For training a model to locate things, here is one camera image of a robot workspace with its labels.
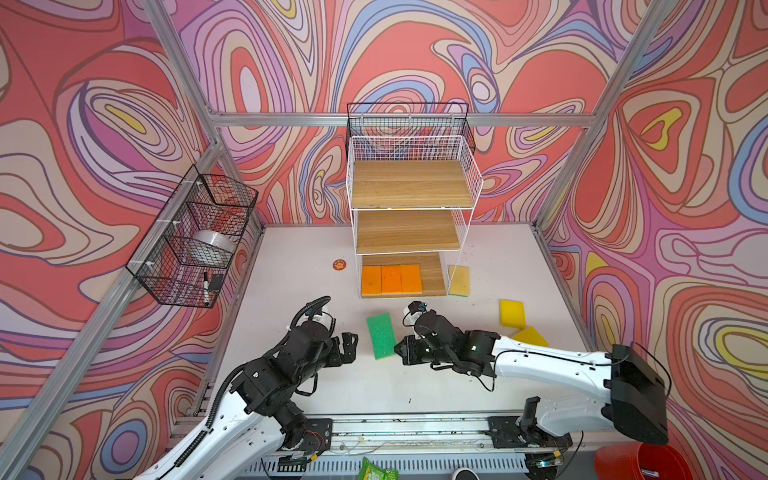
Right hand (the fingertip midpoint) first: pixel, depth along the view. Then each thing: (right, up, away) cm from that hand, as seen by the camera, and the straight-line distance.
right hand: (398, 356), depth 76 cm
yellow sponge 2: (+38, +7, +20) cm, 43 cm away
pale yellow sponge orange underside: (+6, +17, +25) cm, 31 cm away
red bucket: (+57, -22, -7) cm, 61 cm away
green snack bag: (-7, -24, -8) cm, 26 cm away
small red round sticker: (-20, +23, +32) cm, 44 cm away
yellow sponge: (+23, +17, +27) cm, 39 cm away
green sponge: (-4, +5, +1) cm, 7 cm away
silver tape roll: (-46, +29, -3) cm, 55 cm away
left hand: (-13, +5, -3) cm, 14 cm away
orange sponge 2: (-1, +18, +25) cm, 31 cm away
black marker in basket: (-47, +18, -4) cm, 51 cm away
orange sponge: (-8, +17, +25) cm, 32 cm away
